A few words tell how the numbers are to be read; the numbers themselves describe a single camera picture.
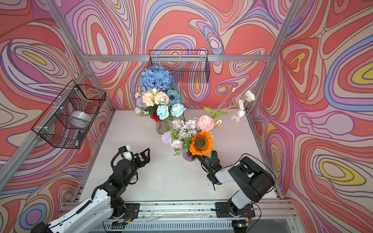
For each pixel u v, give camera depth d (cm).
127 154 72
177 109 69
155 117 82
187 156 79
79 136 73
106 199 55
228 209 67
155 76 68
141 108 82
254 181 46
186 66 96
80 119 70
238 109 66
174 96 74
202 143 55
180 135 68
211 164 65
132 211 72
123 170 61
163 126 108
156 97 69
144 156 73
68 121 72
